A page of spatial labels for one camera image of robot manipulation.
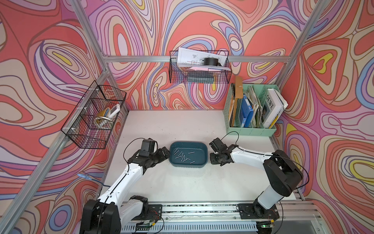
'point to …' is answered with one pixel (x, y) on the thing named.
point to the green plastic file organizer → (257, 95)
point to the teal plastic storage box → (191, 154)
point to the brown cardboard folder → (238, 95)
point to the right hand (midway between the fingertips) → (215, 162)
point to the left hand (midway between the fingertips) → (166, 154)
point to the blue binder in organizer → (246, 113)
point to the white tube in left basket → (116, 108)
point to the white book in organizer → (275, 105)
